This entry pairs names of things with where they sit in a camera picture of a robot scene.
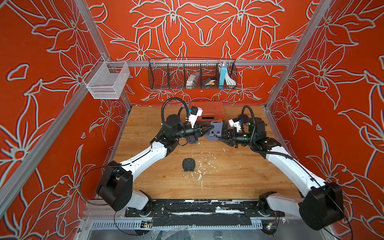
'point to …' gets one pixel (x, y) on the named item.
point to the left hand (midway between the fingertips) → (212, 126)
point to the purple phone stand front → (217, 130)
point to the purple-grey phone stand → (191, 140)
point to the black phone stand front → (188, 164)
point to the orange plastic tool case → (212, 110)
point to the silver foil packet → (191, 81)
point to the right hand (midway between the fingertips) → (216, 137)
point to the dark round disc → (245, 118)
